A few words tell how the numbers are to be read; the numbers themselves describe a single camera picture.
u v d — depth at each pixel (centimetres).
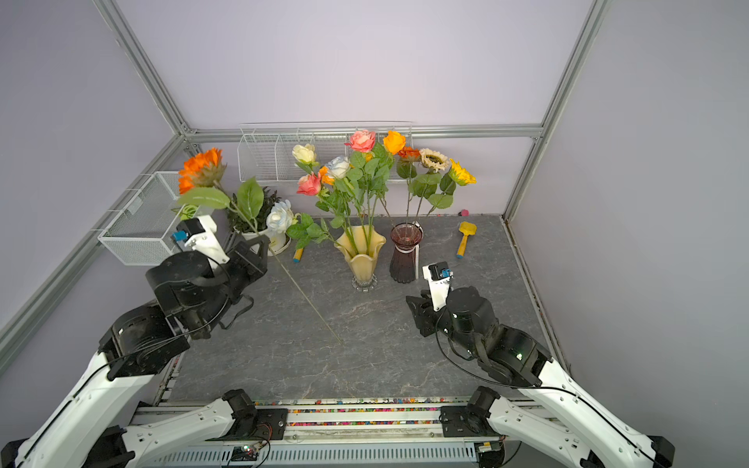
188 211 81
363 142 72
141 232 67
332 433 73
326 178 75
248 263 47
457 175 74
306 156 81
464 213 124
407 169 86
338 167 74
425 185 80
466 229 115
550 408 43
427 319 56
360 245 91
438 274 54
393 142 78
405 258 94
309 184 74
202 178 51
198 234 46
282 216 68
